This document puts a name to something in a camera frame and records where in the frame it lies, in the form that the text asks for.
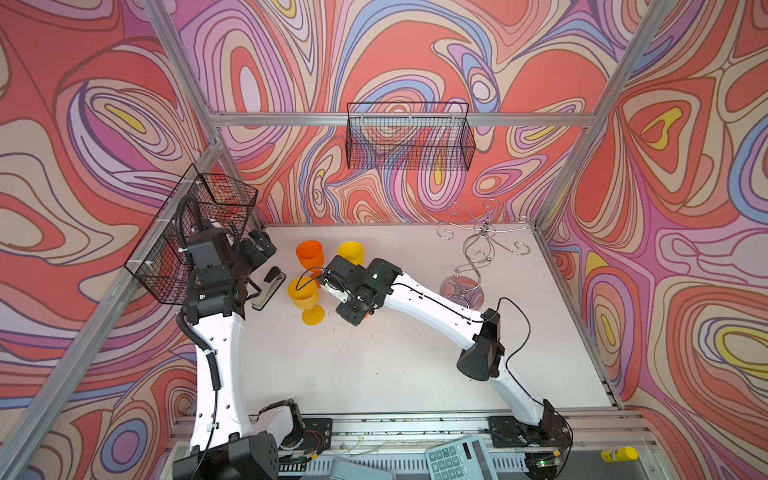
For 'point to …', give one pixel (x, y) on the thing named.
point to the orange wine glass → (311, 255)
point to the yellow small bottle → (625, 453)
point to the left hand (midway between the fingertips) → (256, 241)
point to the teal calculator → (465, 459)
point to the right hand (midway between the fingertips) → (358, 313)
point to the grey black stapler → (274, 281)
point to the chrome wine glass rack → (465, 285)
